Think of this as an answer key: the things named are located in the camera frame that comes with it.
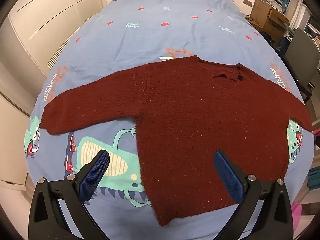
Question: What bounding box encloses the dark red knitted sweater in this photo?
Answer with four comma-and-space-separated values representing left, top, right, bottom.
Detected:
40, 56, 312, 226

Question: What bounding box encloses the grey office chair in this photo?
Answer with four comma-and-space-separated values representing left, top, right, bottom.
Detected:
283, 29, 319, 103

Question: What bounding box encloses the cream wardrobe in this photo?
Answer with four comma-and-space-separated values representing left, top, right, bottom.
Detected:
1, 0, 114, 189

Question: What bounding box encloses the wooden bedside cabinet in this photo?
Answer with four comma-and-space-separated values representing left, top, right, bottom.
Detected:
250, 0, 289, 41

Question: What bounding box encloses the blue dinosaur print bedspread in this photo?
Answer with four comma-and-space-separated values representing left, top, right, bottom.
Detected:
24, 0, 300, 239

